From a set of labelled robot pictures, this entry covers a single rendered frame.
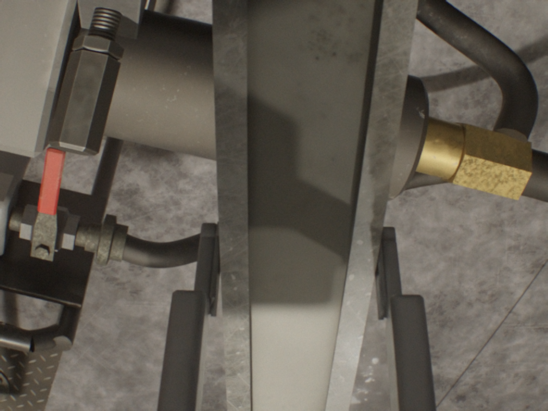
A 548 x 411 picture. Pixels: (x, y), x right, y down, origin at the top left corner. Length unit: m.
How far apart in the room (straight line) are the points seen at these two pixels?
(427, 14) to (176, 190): 0.98
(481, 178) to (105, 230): 0.55
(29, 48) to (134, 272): 1.18
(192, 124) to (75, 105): 0.13
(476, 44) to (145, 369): 1.34
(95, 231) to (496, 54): 0.57
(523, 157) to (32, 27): 0.29
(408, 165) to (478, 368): 1.35
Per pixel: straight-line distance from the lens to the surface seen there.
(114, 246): 0.99
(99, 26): 0.37
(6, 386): 1.89
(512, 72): 0.55
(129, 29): 0.40
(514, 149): 0.53
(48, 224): 0.96
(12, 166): 1.05
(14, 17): 0.46
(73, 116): 0.36
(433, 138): 0.51
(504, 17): 1.36
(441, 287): 1.64
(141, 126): 0.48
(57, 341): 0.96
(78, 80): 0.36
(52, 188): 0.91
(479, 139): 0.52
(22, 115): 0.46
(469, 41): 0.55
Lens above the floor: 1.21
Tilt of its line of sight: 54 degrees down
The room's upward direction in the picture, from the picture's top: 180 degrees counter-clockwise
